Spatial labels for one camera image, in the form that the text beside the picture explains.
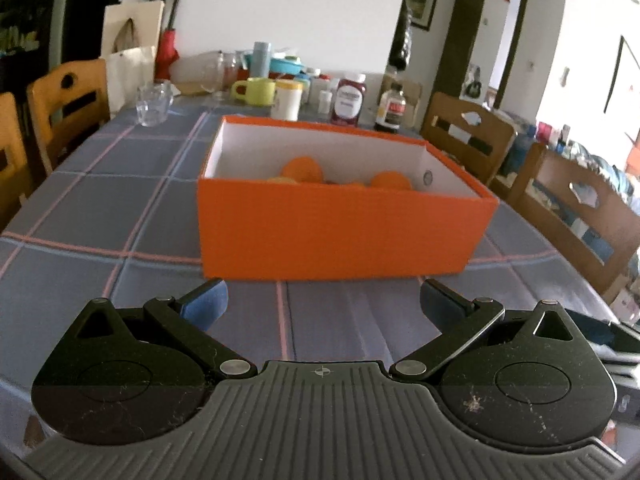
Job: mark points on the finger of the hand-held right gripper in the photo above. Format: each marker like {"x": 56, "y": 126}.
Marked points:
{"x": 592, "y": 327}

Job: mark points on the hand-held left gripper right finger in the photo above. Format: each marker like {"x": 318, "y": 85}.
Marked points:
{"x": 440, "y": 305}

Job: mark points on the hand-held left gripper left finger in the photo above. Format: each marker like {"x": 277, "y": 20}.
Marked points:
{"x": 207, "y": 302}

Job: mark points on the orange cardboard box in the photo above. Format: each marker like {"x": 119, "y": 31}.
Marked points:
{"x": 340, "y": 230}

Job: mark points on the large reddish orange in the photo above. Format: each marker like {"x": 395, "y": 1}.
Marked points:
{"x": 391, "y": 181}

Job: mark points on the blue plaid tablecloth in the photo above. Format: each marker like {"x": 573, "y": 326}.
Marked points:
{"x": 125, "y": 210}

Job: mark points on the pile of household clutter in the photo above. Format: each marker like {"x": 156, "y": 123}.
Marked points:
{"x": 575, "y": 152}

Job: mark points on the dark bottle with red label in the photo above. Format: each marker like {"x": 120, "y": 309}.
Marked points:
{"x": 390, "y": 110}

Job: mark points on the clear glass cups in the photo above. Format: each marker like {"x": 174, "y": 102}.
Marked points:
{"x": 154, "y": 106}

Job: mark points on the white container with yellow lid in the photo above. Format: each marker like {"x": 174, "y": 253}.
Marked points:
{"x": 287, "y": 102}

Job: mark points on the green mug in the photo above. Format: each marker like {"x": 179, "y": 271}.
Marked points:
{"x": 257, "y": 92}

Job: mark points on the dark red supplement bottle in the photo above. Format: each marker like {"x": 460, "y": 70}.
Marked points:
{"x": 349, "y": 102}

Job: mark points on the wine glass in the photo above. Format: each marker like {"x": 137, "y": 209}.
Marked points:
{"x": 214, "y": 77}

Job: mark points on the clear plastic container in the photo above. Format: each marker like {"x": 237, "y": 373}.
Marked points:
{"x": 192, "y": 67}

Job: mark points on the white paper bag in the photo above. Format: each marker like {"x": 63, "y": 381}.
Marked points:
{"x": 127, "y": 77}

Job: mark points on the blue tumbler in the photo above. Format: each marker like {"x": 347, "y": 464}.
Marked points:
{"x": 261, "y": 60}

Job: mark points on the teal bowl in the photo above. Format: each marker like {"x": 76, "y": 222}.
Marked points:
{"x": 287, "y": 65}

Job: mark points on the red folded umbrella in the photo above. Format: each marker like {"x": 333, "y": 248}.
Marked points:
{"x": 167, "y": 50}

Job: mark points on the grey curved pole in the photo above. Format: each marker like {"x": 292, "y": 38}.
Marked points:
{"x": 62, "y": 5}

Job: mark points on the dark shelf cabinet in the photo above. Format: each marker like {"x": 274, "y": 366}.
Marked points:
{"x": 25, "y": 15}

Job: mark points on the white wall socket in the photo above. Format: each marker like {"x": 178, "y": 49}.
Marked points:
{"x": 564, "y": 76}

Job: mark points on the white wall poster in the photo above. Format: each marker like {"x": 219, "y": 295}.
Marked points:
{"x": 622, "y": 75}

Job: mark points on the dark door frame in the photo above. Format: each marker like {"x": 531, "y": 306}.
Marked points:
{"x": 460, "y": 35}

